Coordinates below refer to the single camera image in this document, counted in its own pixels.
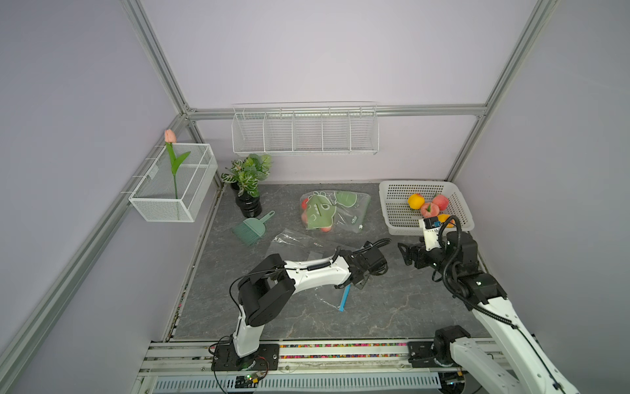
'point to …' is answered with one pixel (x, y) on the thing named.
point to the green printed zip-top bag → (325, 210)
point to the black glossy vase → (251, 207)
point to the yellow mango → (416, 201)
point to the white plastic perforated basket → (399, 218)
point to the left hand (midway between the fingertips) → (353, 272)
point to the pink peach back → (429, 209)
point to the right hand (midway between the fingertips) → (411, 239)
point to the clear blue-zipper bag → (295, 247)
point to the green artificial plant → (248, 172)
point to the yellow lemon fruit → (442, 217)
